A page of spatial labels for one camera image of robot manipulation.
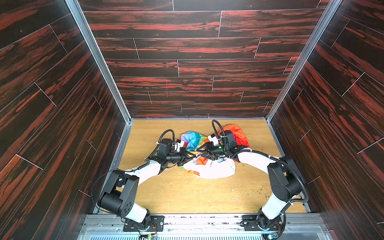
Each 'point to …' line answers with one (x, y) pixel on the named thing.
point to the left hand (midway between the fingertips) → (196, 156)
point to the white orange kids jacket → (213, 161)
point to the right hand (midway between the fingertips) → (200, 151)
